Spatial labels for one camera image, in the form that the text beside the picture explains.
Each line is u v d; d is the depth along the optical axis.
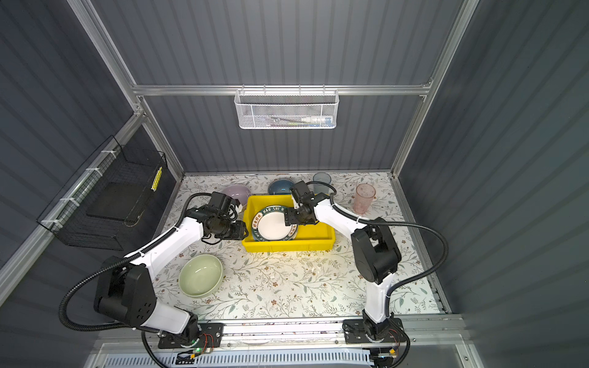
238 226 0.77
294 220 0.83
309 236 0.95
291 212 0.83
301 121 0.91
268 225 1.01
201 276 0.85
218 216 0.66
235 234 0.77
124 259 0.44
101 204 0.72
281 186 1.11
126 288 0.43
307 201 0.70
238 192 1.05
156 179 0.83
